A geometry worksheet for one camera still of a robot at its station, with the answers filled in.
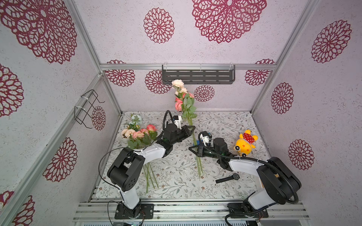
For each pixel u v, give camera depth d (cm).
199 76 100
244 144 92
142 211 73
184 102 83
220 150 69
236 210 73
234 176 85
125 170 47
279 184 45
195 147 79
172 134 69
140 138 97
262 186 49
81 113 74
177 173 88
